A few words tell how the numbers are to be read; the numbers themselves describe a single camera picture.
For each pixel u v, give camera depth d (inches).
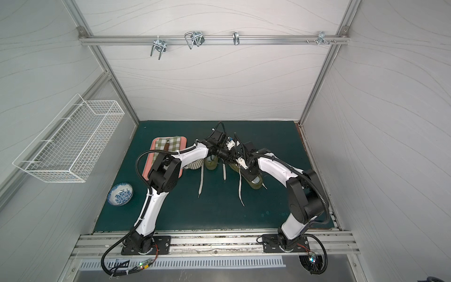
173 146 42.2
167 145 42.2
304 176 18.4
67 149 26.7
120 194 34.1
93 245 29.5
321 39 30.2
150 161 39.7
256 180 33.9
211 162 36.6
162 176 23.1
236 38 30.7
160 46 31.0
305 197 18.0
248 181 32.8
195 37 30.1
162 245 29.0
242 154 32.3
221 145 34.4
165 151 23.8
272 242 28.9
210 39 30.6
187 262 27.7
